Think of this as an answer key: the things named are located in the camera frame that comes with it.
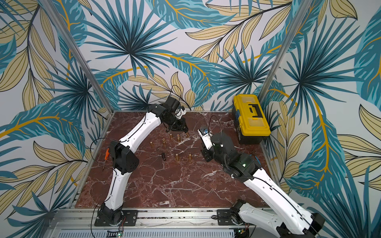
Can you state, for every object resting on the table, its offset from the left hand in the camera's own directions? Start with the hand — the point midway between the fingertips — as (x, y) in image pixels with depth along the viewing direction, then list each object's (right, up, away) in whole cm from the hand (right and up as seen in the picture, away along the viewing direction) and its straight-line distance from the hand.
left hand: (186, 130), depth 85 cm
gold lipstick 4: (+2, -16, +6) cm, 18 cm away
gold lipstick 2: (-6, -5, +16) cm, 18 cm away
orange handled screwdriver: (-50, -16, +8) cm, 54 cm away
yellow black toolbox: (+40, +7, +8) cm, 42 cm away
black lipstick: (-14, -16, +5) cm, 22 cm away
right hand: (+9, -5, -16) cm, 19 cm away
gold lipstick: (-15, -7, +13) cm, 21 cm away
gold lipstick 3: (-6, -17, +6) cm, 19 cm away
